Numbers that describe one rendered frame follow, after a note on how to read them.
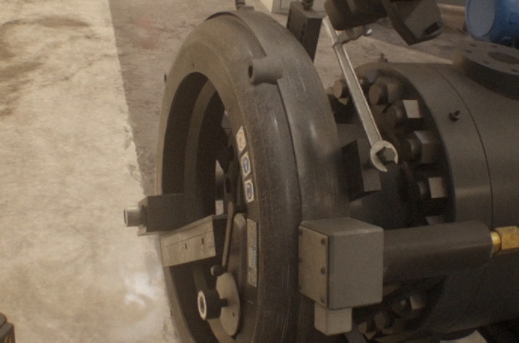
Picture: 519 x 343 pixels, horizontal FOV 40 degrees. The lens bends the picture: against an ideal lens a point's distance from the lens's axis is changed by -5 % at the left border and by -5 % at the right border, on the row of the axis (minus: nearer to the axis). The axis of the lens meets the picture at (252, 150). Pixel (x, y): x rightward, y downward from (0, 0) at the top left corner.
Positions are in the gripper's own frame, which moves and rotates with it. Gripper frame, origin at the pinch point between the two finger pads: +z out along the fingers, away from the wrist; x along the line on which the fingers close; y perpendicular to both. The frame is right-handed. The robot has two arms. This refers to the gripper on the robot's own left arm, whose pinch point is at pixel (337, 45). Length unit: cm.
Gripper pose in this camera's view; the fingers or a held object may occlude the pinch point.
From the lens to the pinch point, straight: 104.2
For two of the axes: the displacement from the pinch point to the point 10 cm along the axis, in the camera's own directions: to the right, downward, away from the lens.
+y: -3.6, -9.3, 1.1
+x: -8.7, 2.9, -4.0
